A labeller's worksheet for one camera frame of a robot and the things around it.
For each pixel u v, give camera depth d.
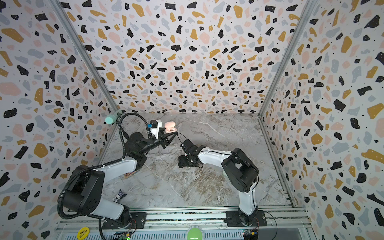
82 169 0.47
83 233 0.70
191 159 0.69
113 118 0.72
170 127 0.78
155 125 0.69
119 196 0.78
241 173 0.50
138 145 0.65
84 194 0.43
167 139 0.73
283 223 0.75
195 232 0.69
